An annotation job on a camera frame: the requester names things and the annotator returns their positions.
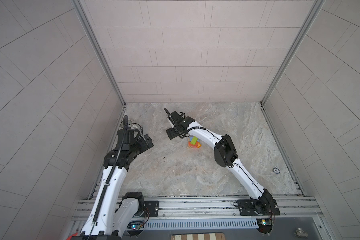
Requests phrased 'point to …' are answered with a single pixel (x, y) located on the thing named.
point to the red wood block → (197, 145)
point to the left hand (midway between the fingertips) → (149, 140)
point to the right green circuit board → (265, 225)
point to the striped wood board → (212, 236)
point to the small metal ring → (276, 170)
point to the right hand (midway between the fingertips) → (172, 132)
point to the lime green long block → (194, 140)
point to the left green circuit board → (135, 225)
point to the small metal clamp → (300, 233)
